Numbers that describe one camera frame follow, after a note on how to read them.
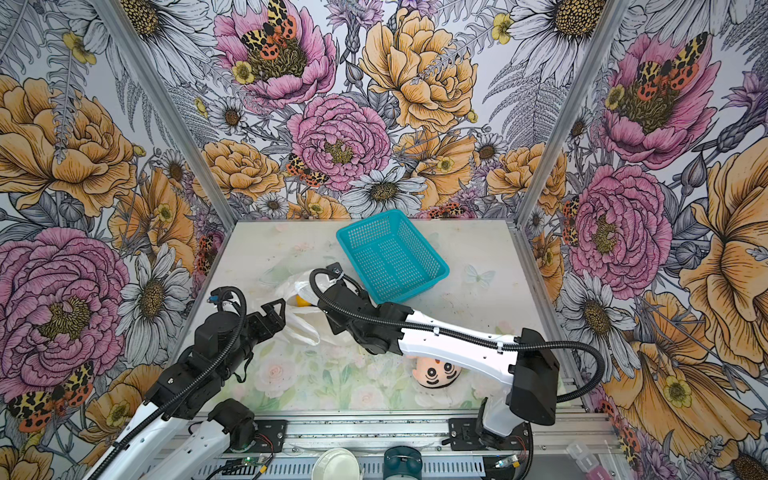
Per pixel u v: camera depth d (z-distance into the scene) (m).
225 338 0.53
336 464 0.71
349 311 0.45
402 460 0.64
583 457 0.70
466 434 0.74
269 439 0.73
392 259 1.12
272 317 0.65
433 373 0.77
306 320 0.76
